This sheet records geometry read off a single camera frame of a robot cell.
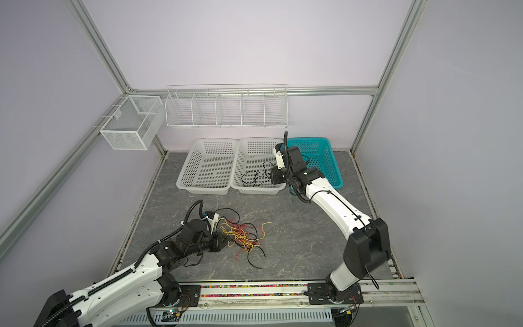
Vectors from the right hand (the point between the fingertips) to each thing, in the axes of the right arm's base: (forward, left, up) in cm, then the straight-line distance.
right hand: (273, 172), depth 83 cm
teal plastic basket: (+26, -25, -16) cm, 39 cm away
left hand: (-24, +17, -14) cm, 33 cm away
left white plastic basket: (+22, +36, -21) cm, 47 cm away
